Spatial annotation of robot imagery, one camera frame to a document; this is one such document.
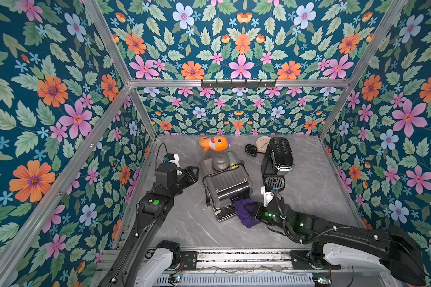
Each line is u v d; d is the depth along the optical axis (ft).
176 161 2.17
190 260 2.41
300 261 2.40
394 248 1.38
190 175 2.09
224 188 2.10
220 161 2.29
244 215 2.34
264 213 2.14
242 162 2.58
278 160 2.67
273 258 2.46
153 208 1.59
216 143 3.43
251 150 3.53
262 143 3.66
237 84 3.01
